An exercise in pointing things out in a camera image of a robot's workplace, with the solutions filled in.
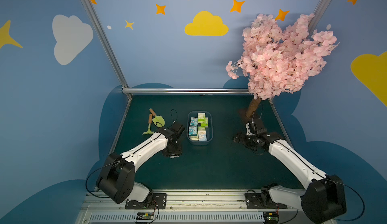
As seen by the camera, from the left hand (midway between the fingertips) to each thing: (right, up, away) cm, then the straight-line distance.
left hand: (177, 151), depth 85 cm
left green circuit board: (-14, -28, -13) cm, 34 cm away
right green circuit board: (+48, -30, -12) cm, 58 cm away
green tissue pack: (+15, +11, +11) cm, 21 cm away
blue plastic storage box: (+16, +5, +11) cm, 20 cm away
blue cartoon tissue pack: (+10, +15, +19) cm, 26 cm away
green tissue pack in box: (+17, +13, +16) cm, 27 cm away
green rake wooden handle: (-21, +15, +20) cm, 33 cm away
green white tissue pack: (+15, +18, +17) cm, 29 cm away
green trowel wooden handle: (-16, +17, +22) cm, 32 cm away
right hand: (+37, +7, +1) cm, 37 cm away
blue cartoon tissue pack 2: (+9, +10, +11) cm, 17 cm away
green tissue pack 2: (+10, +6, +10) cm, 15 cm away
